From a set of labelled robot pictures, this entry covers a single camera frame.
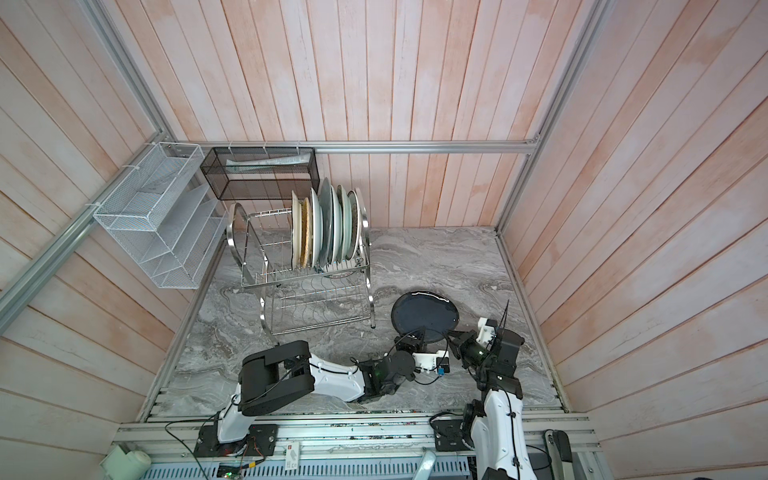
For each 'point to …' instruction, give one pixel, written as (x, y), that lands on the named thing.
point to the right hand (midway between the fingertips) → (444, 330)
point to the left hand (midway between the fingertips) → (421, 333)
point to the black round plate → (414, 310)
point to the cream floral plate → (296, 232)
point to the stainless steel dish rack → (297, 298)
